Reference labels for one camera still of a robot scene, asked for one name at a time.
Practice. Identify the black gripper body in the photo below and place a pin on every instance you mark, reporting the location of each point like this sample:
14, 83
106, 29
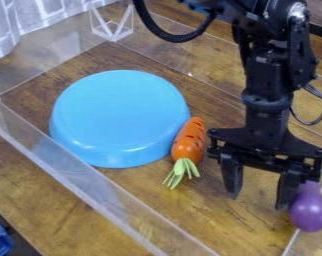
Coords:
263, 143

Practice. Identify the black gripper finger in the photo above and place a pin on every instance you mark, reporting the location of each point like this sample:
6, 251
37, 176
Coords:
288, 185
232, 174

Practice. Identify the purple toy eggplant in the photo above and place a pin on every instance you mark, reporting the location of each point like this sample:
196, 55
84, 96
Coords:
304, 209

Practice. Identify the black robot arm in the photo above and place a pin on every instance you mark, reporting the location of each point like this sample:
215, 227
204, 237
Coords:
271, 31

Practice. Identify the blue round tray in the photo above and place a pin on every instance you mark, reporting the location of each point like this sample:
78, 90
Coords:
116, 118

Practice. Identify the orange toy carrot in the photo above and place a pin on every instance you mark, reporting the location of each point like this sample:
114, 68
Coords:
187, 152

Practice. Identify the white curtain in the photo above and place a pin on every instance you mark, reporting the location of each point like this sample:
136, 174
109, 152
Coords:
24, 16

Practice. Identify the clear acrylic enclosure wall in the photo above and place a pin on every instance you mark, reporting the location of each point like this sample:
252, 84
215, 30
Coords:
76, 210

